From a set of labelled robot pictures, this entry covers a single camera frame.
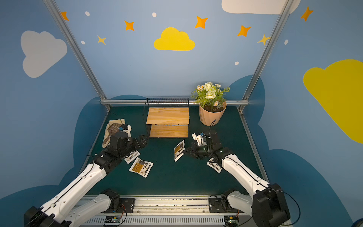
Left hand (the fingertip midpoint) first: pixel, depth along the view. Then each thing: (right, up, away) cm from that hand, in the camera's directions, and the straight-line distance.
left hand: (142, 136), depth 79 cm
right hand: (+24, -7, -2) cm, 26 cm away
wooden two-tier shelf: (+13, +11, +15) cm, 23 cm away
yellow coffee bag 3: (+43, -20, +9) cm, 49 cm away
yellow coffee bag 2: (+21, -8, +1) cm, 23 cm away
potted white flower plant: (+43, +22, +16) cm, 51 cm away
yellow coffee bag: (-3, -20, +8) cm, 22 cm away
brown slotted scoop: (-30, +4, +25) cm, 39 cm away
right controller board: (+49, -43, -6) cm, 66 cm away
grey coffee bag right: (+32, 0, -3) cm, 32 cm away
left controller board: (-13, -42, -7) cm, 45 cm away
